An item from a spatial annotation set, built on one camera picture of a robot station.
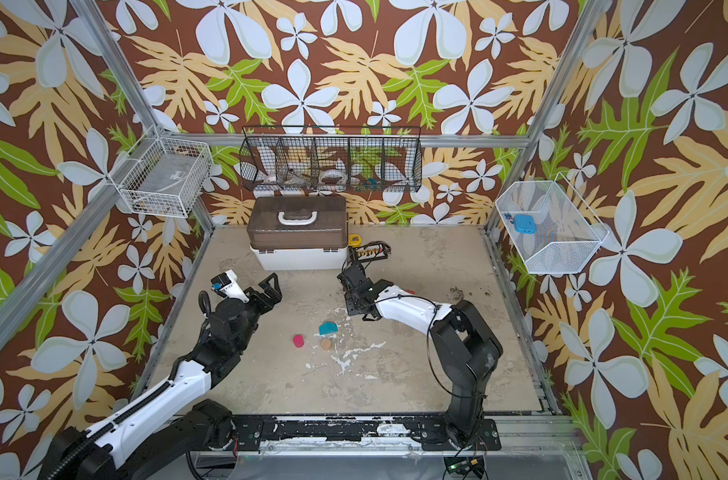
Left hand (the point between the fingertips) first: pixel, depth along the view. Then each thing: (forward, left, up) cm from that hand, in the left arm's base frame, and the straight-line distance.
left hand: (264, 277), depth 79 cm
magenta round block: (-9, -7, -20) cm, 23 cm away
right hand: (+1, -24, -15) cm, 28 cm away
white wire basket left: (+28, +32, +12) cm, 44 cm away
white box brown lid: (+17, -5, -1) cm, 18 cm away
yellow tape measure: (+31, -24, -19) cm, 44 cm away
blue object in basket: (+16, -75, +5) cm, 76 cm away
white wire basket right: (+14, -80, +7) cm, 82 cm away
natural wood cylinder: (-11, -16, -19) cm, 27 cm away
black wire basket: (+42, -16, +9) cm, 46 cm away
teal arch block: (-6, -16, -19) cm, 26 cm away
